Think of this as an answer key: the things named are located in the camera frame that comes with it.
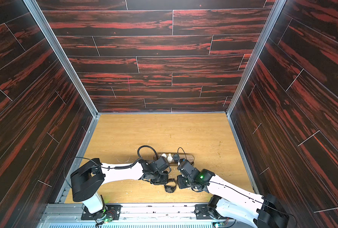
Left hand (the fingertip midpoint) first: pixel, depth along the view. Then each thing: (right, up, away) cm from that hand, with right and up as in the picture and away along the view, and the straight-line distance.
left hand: (170, 184), depth 82 cm
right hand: (+7, +3, 0) cm, 7 cm away
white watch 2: (0, +15, +3) cm, 15 cm away
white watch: (-4, +17, +4) cm, 18 cm away
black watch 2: (0, -1, -3) cm, 4 cm away
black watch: (+4, +15, +4) cm, 16 cm away
